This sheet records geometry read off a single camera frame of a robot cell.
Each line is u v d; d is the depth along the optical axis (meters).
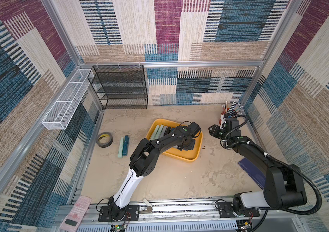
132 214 0.73
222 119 0.82
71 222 0.70
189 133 0.76
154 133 1.00
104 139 1.02
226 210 0.73
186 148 0.85
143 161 0.57
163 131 1.02
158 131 1.02
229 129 0.70
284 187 0.43
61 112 0.73
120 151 0.94
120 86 1.08
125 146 0.94
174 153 0.94
